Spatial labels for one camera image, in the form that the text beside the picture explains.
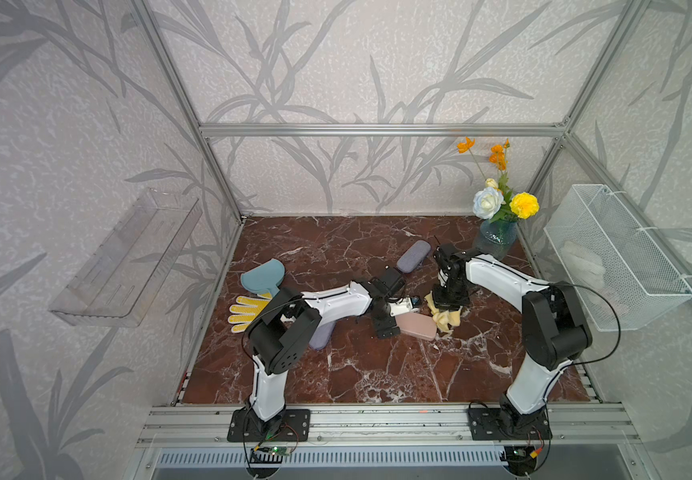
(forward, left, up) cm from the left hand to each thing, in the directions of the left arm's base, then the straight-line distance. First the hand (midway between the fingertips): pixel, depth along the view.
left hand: (390, 316), depth 92 cm
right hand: (+2, -15, +3) cm, 15 cm away
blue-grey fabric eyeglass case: (-7, +20, +2) cm, 21 cm away
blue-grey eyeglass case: (+22, -9, +2) cm, 24 cm away
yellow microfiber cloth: (-3, -15, +7) cm, 17 cm away
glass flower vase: (+23, -36, +11) cm, 44 cm away
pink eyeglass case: (-5, -7, +5) cm, 10 cm away
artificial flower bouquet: (+17, -26, +33) cm, 45 cm away
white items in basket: (+4, -49, +23) cm, 55 cm away
